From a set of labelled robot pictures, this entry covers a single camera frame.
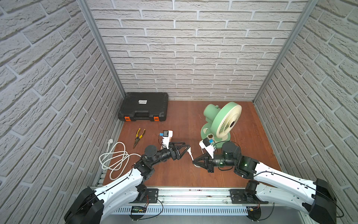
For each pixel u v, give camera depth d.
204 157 0.62
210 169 0.60
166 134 0.66
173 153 0.63
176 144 0.73
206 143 0.62
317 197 0.41
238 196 0.73
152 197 0.73
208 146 0.62
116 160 0.85
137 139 0.95
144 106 1.06
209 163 0.59
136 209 0.72
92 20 0.75
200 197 0.76
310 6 0.69
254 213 0.70
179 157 0.63
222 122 0.71
